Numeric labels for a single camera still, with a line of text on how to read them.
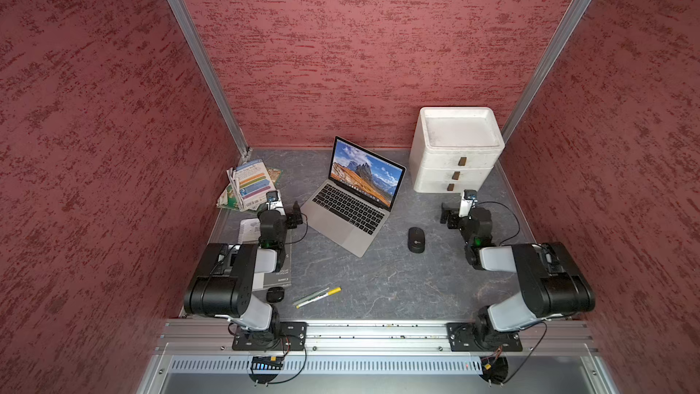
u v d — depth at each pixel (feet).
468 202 2.66
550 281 1.53
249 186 3.49
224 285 1.45
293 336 2.43
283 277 2.74
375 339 2.50
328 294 2.66
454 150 2.92
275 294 2.60
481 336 2.20
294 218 2.80
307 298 2.61
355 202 3.38
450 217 2.79
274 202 2.61
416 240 2.96
